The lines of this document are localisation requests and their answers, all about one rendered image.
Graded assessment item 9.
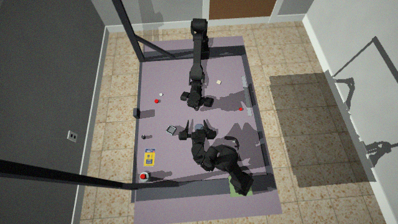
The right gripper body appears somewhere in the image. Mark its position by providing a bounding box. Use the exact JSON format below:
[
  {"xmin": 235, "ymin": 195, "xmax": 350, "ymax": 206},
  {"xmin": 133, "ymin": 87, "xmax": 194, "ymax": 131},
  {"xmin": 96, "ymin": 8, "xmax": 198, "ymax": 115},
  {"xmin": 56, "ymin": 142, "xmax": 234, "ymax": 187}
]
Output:
[{"xmin": 178, "ymin": 131, "xmax": 216, "ymax": 146}]

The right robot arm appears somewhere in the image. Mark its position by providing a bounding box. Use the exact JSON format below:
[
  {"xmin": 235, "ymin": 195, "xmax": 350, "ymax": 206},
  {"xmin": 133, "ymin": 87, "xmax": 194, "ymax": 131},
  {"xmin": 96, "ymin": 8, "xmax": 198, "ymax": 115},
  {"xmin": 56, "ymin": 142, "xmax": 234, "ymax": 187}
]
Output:
[{"xmin": 191, "ymin": 129, "xmax": 254, "ymax": 196}]

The light grey flat bar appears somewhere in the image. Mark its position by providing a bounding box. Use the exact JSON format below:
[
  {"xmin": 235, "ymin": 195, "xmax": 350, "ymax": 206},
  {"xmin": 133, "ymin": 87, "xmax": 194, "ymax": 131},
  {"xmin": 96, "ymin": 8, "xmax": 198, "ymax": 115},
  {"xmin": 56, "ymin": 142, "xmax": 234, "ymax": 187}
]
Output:
[{"xmin": 241, "ymin": 76, "xmax": 252, "ymax": 116}]

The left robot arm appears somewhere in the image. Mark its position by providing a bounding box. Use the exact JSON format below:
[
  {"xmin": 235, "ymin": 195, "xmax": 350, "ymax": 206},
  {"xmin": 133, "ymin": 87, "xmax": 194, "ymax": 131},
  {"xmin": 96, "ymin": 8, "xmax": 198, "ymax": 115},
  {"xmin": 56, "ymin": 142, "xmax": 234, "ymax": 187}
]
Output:
[{"xmin": 187, "ymin": 18, "xmax": 208, "ymax": 108}]

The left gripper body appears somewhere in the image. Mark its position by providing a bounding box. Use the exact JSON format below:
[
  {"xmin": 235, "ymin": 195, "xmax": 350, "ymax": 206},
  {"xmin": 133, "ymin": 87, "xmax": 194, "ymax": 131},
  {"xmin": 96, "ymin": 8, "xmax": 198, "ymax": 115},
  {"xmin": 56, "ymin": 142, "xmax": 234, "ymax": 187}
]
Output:
[{"xmin": 180, "ymin": 92, "xmax": 213, "ymax": 107}]

